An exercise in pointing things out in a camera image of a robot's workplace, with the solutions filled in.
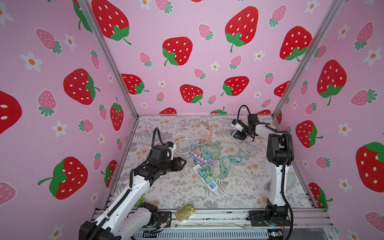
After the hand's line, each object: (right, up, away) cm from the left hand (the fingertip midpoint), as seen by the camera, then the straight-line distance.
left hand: (183, 161), depth 78 cm
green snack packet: (-24, -22, 0) cm, 32 cm away
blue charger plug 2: (+34, +14, +28) cm, 47 cm away
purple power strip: (+11, -3, +14) cm, 18 cm away
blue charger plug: (+10, -7, +5) cm, 13 cm away
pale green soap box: (+62, -12, +6) cm, 63 cm away
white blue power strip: (+16, -15, +4) cm, 22 cm away
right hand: (+38, +15, +31) cm, 51 cm away
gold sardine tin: (+2, -24, -5) cm, 25 cm away
